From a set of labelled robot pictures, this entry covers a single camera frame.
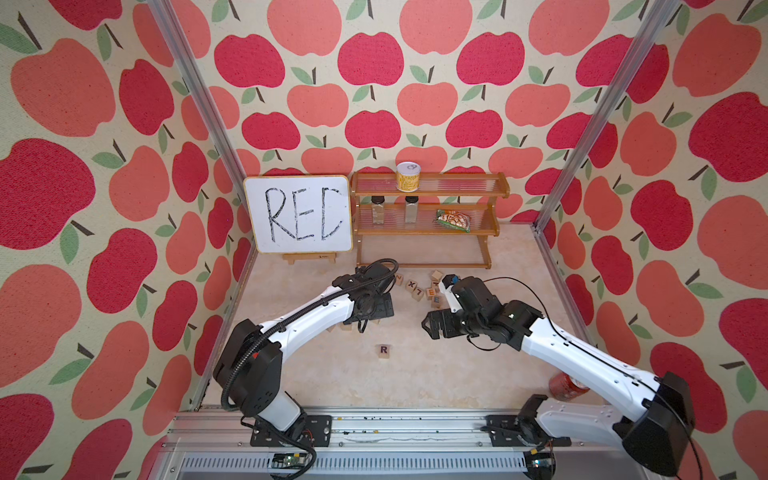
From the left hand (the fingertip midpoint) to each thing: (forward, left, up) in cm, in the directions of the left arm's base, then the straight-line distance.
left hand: (378, 317), depth 85 cm
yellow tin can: (+33, -9, +25) cm, 43 cm away
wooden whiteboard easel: (+26, +17, -4) cm, 32 cm away
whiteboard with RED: (+34, +27, +8) cm, 45 cm away
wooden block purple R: (-7, -2, -7) cm, 10 cm away
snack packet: (+29, -24, +12) cm, 40 cm away
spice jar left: (+31, 0, +12) cm, 34 cm away
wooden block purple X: (+16, -11, -7) cm, 20 cm away
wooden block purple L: (+12, -13, -7) cm, 19 cm away
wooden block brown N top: (+18, -7, -7) cm, 20 cm away
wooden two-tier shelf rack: (+51, -28, -1) cm, 58 cm away
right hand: (-5, -16, +5) cm, 17 cm away
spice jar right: (+32, -10, +13) cm, 36 cm away
